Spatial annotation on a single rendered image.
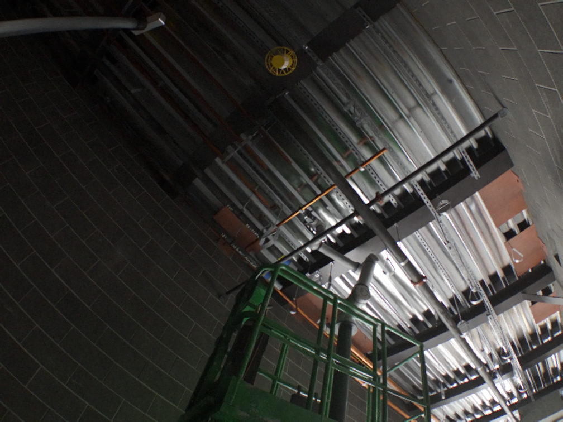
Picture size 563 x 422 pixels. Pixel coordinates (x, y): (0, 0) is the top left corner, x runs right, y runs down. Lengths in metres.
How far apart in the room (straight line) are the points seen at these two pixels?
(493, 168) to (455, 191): 0.45
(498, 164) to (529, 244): 1.31
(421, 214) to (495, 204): 0.92
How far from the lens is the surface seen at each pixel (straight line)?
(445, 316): 3.21
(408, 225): 3.22
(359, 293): 2.57
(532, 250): 4.26
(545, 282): 4.46
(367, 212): 2.39
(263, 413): 1.58
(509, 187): 3.63
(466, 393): 6.05
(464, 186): 3.18
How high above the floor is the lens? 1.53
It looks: 60 degrees up
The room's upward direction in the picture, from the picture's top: 23 degrees clockwise
